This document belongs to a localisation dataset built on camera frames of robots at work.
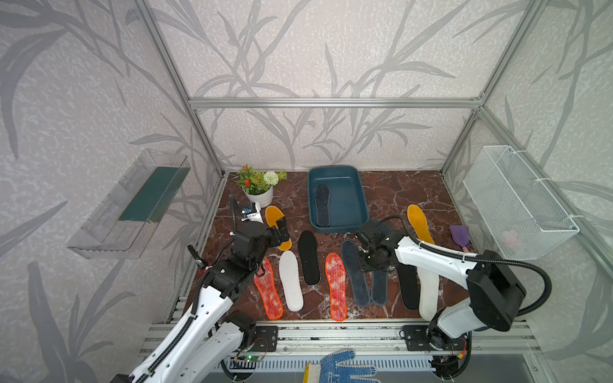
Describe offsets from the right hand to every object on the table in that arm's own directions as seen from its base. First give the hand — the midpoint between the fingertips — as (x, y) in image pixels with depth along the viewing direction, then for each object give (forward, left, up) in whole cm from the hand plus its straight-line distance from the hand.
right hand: (360, 264), depth 86 cm
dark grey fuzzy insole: (+35, +14, -2) cm, 38 cm away
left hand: (+6, +29, +20) cm, 36 cm away
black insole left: (+6, +19, -3) cm, 20 cm away
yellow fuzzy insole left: (+26, +37, -5) cm, 45 cm away
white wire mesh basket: (+1, -40, +29) cm, 50 cm away
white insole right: (-10, -23, -4) cm, 25 cm away
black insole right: (-7, -17, -2) cm, 19 cm away
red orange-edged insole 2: (-3, +9, -3) cm, 10 cm away
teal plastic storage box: (+29, +3, -2) cm, 29 cm away
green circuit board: (-28, +35, -2) cm, 45 cm away
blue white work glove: (-31, +13, -2) cm, 34 cm away
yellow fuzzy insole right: (+19, -28, -4) cm, 35 cm away
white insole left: (-1, +26, -3) cm, 27 cm away
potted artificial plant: (+29, +40, +11) cm, 51 cm away
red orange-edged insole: (-8, +33, -2) cm, 34 cm away
